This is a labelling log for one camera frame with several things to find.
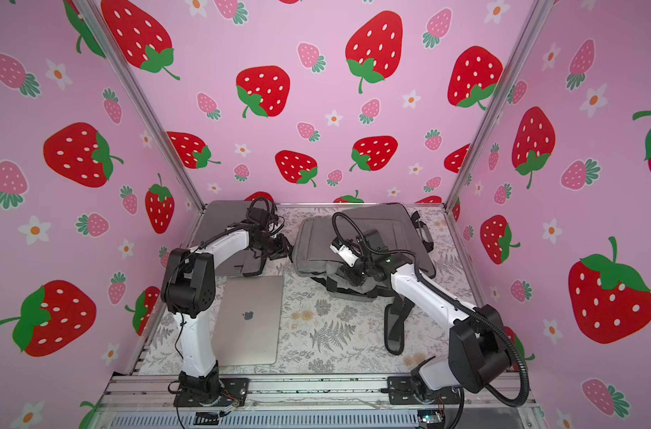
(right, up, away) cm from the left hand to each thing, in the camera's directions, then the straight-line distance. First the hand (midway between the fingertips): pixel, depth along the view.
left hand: (294, 251), depth 99 cm
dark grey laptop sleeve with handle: (+37, +10, +3) cm, 39 cm away
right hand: (+18, -4, -15) cm, 23 cm away
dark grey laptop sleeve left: (-37, +15, +21) cm, 46 cm away
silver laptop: (-14, -23, -11) cm, 29 cm away
